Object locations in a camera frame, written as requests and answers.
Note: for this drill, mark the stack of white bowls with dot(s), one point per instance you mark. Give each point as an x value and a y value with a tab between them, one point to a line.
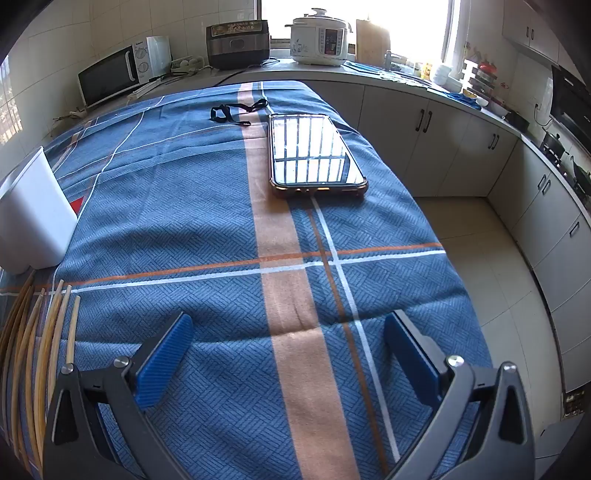
445	76

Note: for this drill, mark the white spice rack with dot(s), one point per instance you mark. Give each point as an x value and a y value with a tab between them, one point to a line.
480	78

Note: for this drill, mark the yellow bottle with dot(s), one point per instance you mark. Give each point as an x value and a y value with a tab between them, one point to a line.
428	70

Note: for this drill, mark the white kitchen base cabinets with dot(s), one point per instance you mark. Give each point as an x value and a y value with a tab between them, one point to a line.
452	138

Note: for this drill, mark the chrome sink faucet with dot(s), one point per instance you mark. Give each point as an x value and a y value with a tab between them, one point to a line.
392	59

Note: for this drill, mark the black cooking pot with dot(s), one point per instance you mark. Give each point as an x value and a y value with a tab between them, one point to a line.
581	177

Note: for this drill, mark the black smartphone with brown case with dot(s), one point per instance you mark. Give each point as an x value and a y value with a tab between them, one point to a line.
309	152

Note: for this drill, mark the pile of bamboo chopsticks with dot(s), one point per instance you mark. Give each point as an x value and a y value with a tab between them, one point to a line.
73	332

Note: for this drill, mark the kitchen window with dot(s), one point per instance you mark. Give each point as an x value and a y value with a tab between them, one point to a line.
351	14

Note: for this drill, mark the white power strip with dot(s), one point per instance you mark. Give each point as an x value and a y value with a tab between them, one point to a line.
147	86

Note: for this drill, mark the blue plaid tablecloth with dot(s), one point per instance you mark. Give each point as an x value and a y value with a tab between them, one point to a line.
184	207

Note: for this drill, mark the white microwave oven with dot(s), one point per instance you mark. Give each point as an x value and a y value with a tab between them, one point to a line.
111	76

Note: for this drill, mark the white electric pressure cooker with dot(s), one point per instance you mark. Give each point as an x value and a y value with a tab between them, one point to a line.
314	44

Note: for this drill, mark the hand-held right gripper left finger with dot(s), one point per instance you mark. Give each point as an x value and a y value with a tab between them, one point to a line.
166	360

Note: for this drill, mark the bowl of white eggs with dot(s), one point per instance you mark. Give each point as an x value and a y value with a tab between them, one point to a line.
187	63

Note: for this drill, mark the blue drain tray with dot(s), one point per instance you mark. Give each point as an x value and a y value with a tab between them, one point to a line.
383	71

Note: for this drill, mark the white plastic utensil holder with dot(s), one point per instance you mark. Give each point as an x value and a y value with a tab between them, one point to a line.
32	217

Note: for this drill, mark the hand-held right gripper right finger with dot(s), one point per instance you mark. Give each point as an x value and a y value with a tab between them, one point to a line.
411	355

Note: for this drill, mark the wooden cutting board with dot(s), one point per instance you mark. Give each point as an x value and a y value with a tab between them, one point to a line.
371	44

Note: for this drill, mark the blue dish cloth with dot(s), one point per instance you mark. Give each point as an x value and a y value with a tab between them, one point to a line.
461	99

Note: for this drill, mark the black rice cooker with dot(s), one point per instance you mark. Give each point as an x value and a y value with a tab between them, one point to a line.
238	48

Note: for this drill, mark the white wall cabinets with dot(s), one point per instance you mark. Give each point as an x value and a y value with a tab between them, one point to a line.
531	23

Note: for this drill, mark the black range hood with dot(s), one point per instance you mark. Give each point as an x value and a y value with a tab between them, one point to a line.
570	106

